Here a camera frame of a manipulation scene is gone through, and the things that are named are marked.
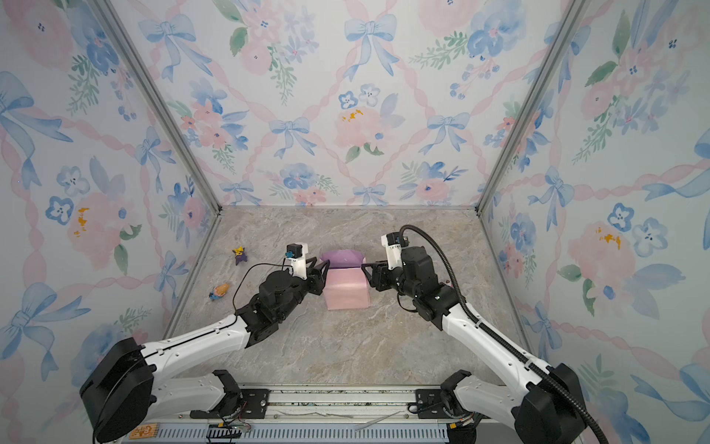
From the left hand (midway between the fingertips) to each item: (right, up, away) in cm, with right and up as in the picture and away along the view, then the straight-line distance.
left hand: (325, 259), depth 78 cm
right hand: (+13, -1, -1) cm, 13 cm away
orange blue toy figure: (-37, -12, +15) cm, 42 cm away
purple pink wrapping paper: (+6, -8, +7) cm, 12 cm away
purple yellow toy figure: (-35, 0, +25) cm, 43 cm away
